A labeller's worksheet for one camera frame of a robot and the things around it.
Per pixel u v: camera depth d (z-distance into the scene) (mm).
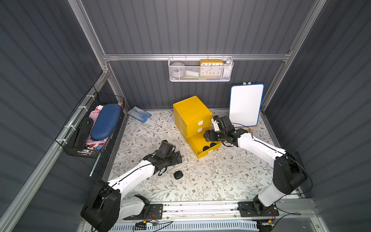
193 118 871
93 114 723
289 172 455
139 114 1158
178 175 844
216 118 805
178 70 839
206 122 889
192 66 909
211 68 889
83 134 630
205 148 955
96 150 640
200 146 987
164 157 656
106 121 677
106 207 402
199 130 929
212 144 982
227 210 756
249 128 1022
